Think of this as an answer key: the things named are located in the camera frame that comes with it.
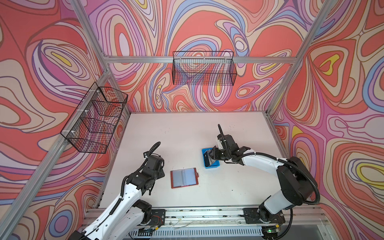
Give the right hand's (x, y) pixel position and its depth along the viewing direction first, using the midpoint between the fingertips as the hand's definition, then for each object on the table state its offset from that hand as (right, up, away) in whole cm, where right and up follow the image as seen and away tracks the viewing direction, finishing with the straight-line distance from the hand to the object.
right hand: (213, 157), depth 90 cm
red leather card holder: (-18, -11, -4) cm, 21 cm away
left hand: (-30, -5, -8) cm, 31 cm away
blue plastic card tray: (+2, -4, -1) cm, 5 cm away
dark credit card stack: (-3, -2, -2) cm, 4 cm away
